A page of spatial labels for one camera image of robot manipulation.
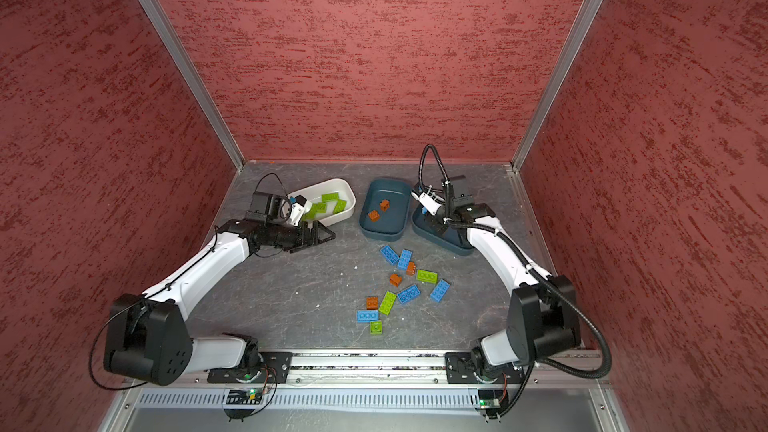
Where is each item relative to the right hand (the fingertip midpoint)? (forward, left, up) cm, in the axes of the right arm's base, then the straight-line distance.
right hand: (429, 216), depth 87 cm
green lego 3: (-13, +1, -14) cm, 19 cm away
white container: (+16, +33, -12) cm, 39 cm away
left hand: (-8, +31, 0) cm, 32 cm away
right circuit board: (-45, -12, -15) cm, 49 cm away
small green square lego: (+13, +36, -11) cm, 40 cm away
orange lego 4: (-14, +11, -12) cm, 22 cm away
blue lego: (-4, +3, +9) cm, 10 cm away
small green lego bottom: (-27, +17, -15) cm, 35 cm away
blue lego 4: (-18, +7, -15) cm, 24 cm away
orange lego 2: (+10, +18, -13) cm, 24 cm away
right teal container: (-9, -2, +6) cm, 10 cm away
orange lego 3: (-11, +6, -15) cm, 19 cm away
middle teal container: (+8, +11, -15) cm, 20 cm away
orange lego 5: (-21, +18, -13) cm, 30 cm away
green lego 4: (-20, +13, -14) cm, 28 cm away
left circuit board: (-42, +47, -14) cm, 64 cm away
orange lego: (+13, +14, -11) cm, 22 cm away
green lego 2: (+15, +30, -13) cm, 36 cm away
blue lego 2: (-5, +12, -14) cm, 19 cm away
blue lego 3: (-18, -2, -13) cm, 22 cm away
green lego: (+18, +34, -12) cm, 40 cm away
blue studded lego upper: (-6, +7, -13) cm, 16 cm away
